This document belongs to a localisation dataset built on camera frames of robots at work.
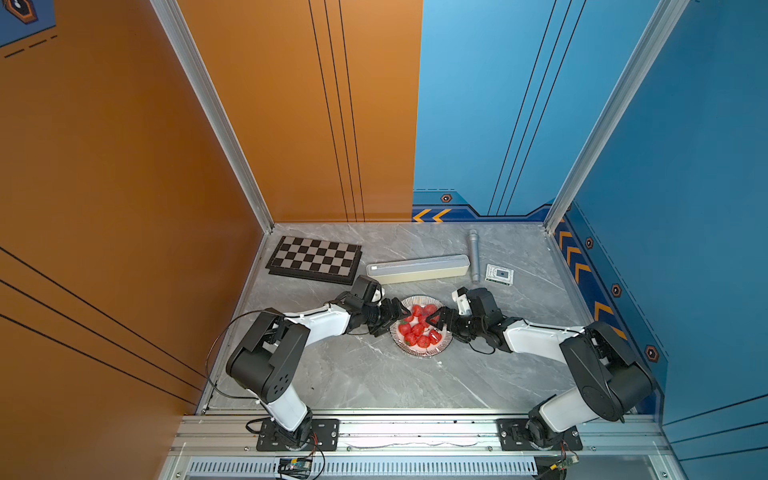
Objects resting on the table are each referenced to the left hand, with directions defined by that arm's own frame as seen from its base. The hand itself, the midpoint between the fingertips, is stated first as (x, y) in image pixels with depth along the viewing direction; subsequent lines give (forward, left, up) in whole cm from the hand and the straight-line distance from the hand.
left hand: (407, 315), depth 89 cm
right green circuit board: (-35, -37, -4) cm, 51 cm away
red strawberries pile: (-3, -2, -2) cm, 4 cm away
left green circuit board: (-36, +27, -7) cm, 46 cm away
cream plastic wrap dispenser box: (+16, -2, +1) cm, 16 cm away
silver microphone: (+25, -25, -3) cm, 36 cm away
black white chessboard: (+22, +32, -2) cm, 39 cm away
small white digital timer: (+18, -32, -4) cm, 37 cm away
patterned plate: (-10, -3, -1) cm, 11 cm away
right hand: (-2, -8, -2) cm, 9 cm away
